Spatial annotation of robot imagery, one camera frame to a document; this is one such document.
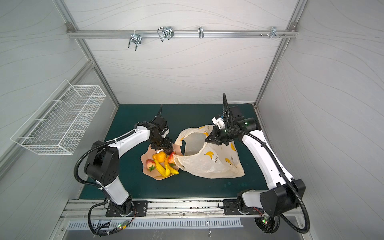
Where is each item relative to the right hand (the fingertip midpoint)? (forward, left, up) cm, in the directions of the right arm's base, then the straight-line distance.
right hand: (208, 136), depth 72 cm
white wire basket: (-3, +70, +8) cm, 70 cm away
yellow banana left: (-13, +22, -15) cm, 30 cm away
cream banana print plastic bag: (-9, +2, -6) cm, 11 cm away
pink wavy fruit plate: (-2, +35, -20) cm, 41 cm away
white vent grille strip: (-34, +8, -25) cm, 43 cm away
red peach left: (-8, +31, -18) cm, 37 cm away
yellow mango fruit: (-3, +27, -19) cm, 33 cm away
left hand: (+4, +23, -18) cm, 29 cm away
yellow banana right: (-12, +18, -15) cm, 27 cm away
